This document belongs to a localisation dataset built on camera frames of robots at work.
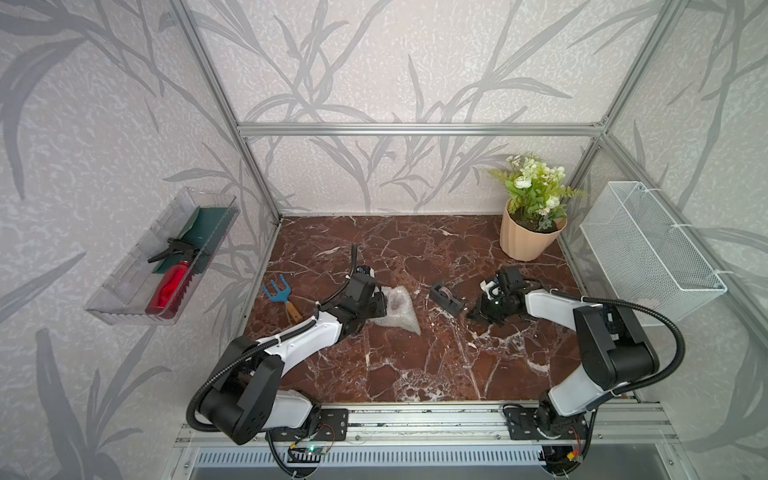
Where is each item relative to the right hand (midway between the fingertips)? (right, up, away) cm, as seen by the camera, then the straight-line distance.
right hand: (467, 313), depth 93 cm
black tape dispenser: (-8, +5, -1) cm, 9 cm away
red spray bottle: (-67, +15, -33) cm, 76 cm away
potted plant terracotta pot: (+20, +22, +6) cm, 30 cm away
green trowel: (-69, +23, -21) cm, 76 cm away
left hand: (-26, +5, -4) cm, 26 cm away
